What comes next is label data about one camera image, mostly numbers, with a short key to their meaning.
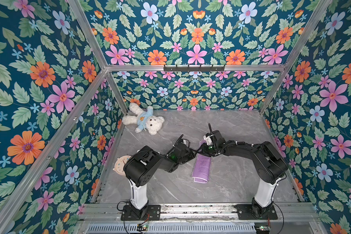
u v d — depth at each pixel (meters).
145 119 1.04
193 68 0.93
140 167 0.50
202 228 0.77
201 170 0.84
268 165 0.49
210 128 0.86
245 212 0.73
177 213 0.75
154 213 0.73
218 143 0.76
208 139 0.89
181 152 0.75
